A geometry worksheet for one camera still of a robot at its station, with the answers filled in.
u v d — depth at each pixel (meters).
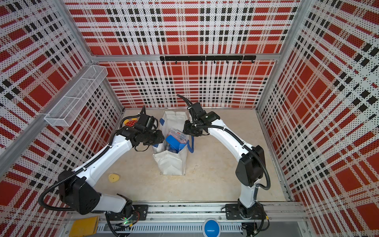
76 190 0.39
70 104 0.73
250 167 0.46
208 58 0.89
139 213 0.73
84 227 0.69
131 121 1.06
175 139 0.97
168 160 0.78
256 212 0.75
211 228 0.68
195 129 0.69
